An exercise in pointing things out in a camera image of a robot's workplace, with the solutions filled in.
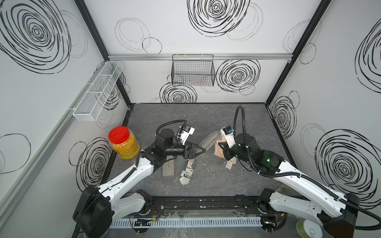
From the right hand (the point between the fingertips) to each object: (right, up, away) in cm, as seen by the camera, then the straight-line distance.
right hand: (220, 144), depth 72 cm
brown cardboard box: (+17, -10, -25) cm, 32 cm away
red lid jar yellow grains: (-51, 0, +7) cm, 51 cm away
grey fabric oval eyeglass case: (-6, +3, -4) cm, 8 cm away
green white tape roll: (+37, -35, -8) cm, 52 cm away
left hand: (-9, -2, -4) cm, 10 cm away
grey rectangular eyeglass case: (-28, -16, +12) cm, 34 cm away
